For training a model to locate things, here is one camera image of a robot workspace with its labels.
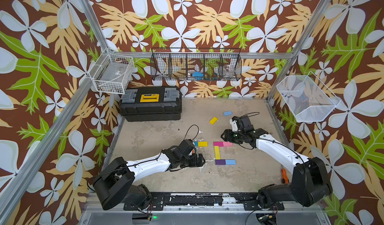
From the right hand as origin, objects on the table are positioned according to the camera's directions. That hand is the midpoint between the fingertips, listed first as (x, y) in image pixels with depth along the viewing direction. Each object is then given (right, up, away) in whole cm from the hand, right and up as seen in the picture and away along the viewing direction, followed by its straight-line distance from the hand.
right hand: (223, 135), depth 87 cm
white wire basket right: (+46, +21, -7) cm, 51 cm away
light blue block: (+9, +13, +24) cm, 29 cm away
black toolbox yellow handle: (-45, +20, +6) cm, 49 cm away
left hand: (-14, -14, -4) cm, 20 cm away
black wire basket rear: (-1, +46, +11) cm, 47 cm away
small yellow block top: (-3, +8, +18) cm, 20 cm away
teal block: (-16, -6, +6) cm, 18 cm away
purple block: (-2, -16, +1) cm, 16 cm away
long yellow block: (-3, -12, +3) cm, 12 cm away
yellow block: (-11, -6, +6) cm, 14 cm away
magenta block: (-1, -6, +7) cm, 9 cm away
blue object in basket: (-15, +37, +6) cm, 41 cm away
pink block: (+4, -6, +6) cm, 9 cm away
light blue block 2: (+4, -15, -1) cm, 16 cm away
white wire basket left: (-66, +37, -2) cm, 75 cm away
